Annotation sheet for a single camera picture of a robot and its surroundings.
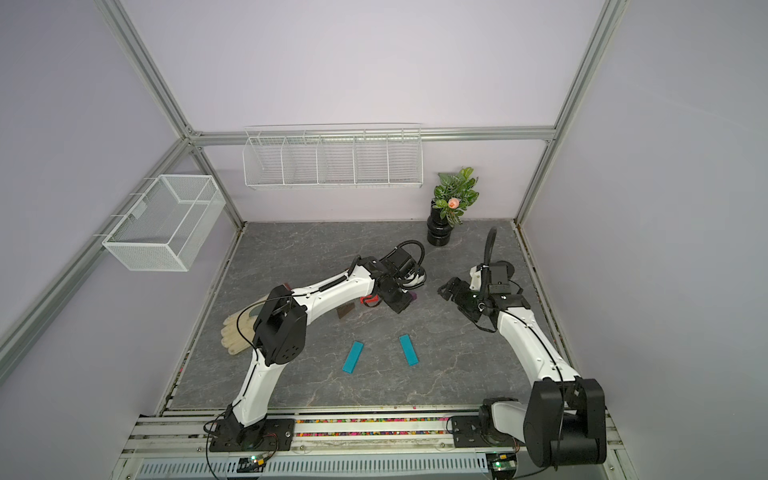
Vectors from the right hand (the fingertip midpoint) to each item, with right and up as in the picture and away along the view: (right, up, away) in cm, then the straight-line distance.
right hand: (448, 294), depth 86 cm
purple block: (-10, 0, -4) cm, 11 cm away
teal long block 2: (-11, -17, +1) cm, 20 cm away
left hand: (-13, -3, +4) cm, 14 cm away
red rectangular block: (-21, +2, -18) cm, 28 cm away
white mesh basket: (-80, +20, -3) cm, 82 cm away
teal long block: (-28, -18, 0) cm, 33 cm away
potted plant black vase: (+3, +30, +10) cm, 32 cm away
